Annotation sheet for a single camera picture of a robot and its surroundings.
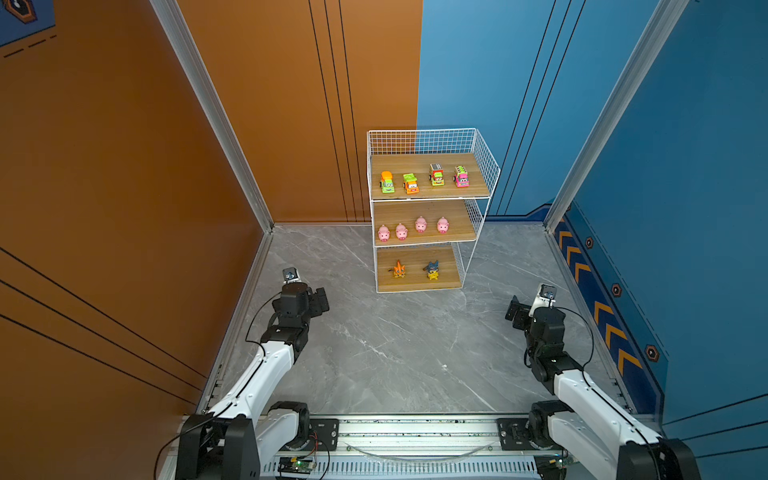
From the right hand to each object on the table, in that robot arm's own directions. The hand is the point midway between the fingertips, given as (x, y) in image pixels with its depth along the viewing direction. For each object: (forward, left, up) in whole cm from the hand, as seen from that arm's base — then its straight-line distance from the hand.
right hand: (527, 300), depth 85 cm
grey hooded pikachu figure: (+15, +26, -5) cm, 30 cm away
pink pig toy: (+12, +41, +16) cm, 46 cm away
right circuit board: (-38, +1, -12) cm, 40 cm away
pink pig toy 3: (+16, +30, +16) cm, 38 cm away
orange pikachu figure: (+15, +37, -4) cm, 40 cm away
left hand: (+3, +64, +2) cm, 64 cm away
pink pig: (+15, +24, +16) cm, 33 cm away
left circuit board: (-37, +65, -13) cm, 76 cm away
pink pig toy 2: (+13, +36, +16) cm, 42 cm away
